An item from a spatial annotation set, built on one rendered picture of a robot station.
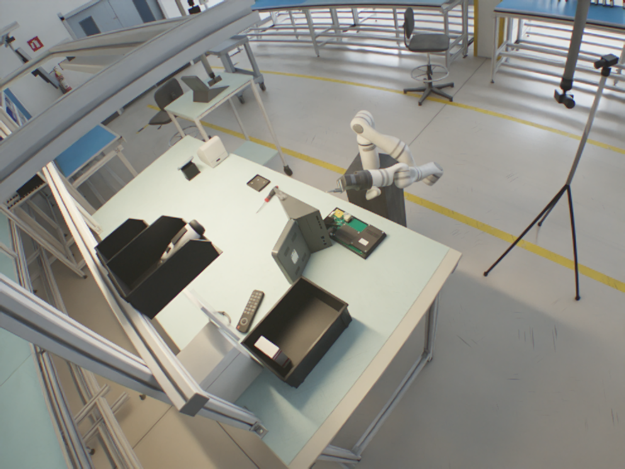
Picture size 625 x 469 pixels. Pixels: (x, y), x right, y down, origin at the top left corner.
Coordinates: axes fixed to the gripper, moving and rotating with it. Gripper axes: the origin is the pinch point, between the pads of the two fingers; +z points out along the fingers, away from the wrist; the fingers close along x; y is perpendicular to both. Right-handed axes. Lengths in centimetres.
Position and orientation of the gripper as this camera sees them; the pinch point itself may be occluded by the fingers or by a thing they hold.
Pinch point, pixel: (326, 191)
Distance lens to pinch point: 124.0
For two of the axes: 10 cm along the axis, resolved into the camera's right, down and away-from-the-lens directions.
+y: -2.3, -9.7, 1.0
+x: 3.6, -1.8, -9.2
